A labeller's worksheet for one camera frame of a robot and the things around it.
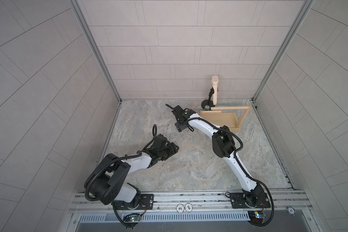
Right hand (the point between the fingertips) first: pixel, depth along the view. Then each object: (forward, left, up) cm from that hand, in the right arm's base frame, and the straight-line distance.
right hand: (185, 124), depth 104 cm
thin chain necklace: (-3, +13, +3) cm, 14 cm away
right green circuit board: (-56, -30, -1) cm, 64 cm away
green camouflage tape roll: (+8, -17, +7) cm, 20 cm away
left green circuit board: (-54, +27, +4) cm, 61 cm away
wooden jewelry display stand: (+3, -29, +2) cm, 30 cm away
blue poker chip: (-55, -47, -1) cm, 72 cm away
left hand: (-20, +6, +2) cm, 21 cm away
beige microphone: (+14, -21, +27) cm, 37 cm away
